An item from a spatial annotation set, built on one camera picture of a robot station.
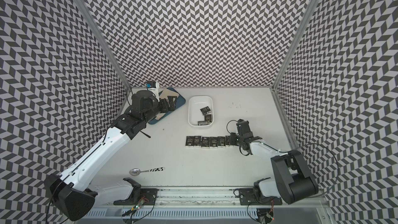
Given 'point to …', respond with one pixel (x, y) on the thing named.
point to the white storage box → (195, 103)
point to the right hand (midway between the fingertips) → (231, 140)
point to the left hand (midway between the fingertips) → (169, 100)
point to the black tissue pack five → (221, 141)
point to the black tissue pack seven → (205, 110)
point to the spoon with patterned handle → (136, 171)
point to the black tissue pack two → (197, 141)
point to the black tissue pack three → (205, 142)
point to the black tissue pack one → (189, 141)
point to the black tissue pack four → (213, 141)
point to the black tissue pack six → (227, 140)
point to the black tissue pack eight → (202, 123)
